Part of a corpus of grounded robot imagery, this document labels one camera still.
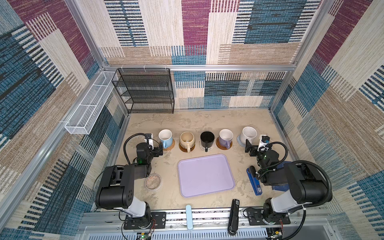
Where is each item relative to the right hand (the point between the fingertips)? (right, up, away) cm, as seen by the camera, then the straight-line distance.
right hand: (256, 141), depth 91 cm
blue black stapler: (-5, -17, -6) cm, 18 cm away
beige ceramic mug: (-42, 0, +8) cm, 42 cm away
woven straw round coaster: (-52, -4, +8) cm, 52 cm away
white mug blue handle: (-55, +2, +5) cm, 55 cm away
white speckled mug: (-2, +5, +7) cm, 9 cm away
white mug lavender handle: (-17, +1, +8) cm, 19 cm away
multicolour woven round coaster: (-27, -5, +6) cm, 28 cm away
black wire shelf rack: (-73, +35, +20) cm, 83 cm away
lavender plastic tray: (-31, -19, -3) cm, 37 cm away
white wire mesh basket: (-105, +13, 0) cm, 106 cm away
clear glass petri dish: (-60, -22, -6) cm, 64 cm away
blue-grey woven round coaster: (-7, 0, +11) cm, 13 cm away
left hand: (-62, -1, +3) cm, 63 cm away
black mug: (-29, +1, 0) cm, 29 cm away
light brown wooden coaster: (-20, -4, +6) cm, 21 cm away
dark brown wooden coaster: (-43, -6, +2) cm, 43 cm away
